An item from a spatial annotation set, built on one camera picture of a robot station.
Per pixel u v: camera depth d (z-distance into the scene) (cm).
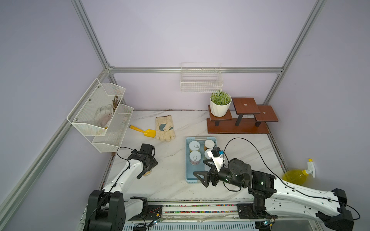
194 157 88
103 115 78
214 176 55
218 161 56
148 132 107
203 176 55
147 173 85
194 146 93
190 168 89
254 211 66
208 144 93
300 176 76
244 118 99
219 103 87
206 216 73
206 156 57
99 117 77
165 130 107
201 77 98
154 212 73
